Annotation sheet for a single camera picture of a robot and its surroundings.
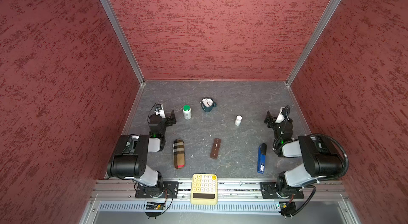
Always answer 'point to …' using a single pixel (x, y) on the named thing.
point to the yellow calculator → (204, 189)
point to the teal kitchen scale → (207, 104)
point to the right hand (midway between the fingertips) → (273, 114)
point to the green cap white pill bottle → (187, 112)
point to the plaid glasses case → (178, 152)
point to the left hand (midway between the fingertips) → (166, 113)
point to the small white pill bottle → (238, 120)
